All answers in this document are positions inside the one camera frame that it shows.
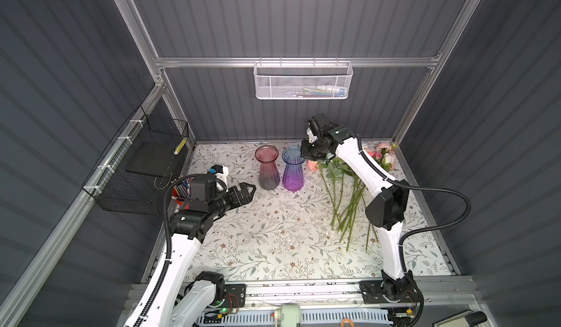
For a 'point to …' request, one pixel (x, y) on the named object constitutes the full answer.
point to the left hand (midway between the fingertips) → (246, 190)
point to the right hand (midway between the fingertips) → (302, 156)
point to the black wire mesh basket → (134, 174)
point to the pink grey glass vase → (269, 177)
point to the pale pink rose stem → (376, 155)
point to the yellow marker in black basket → (179, 147)
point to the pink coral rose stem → (345, 192)
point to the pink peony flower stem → (312, 164)
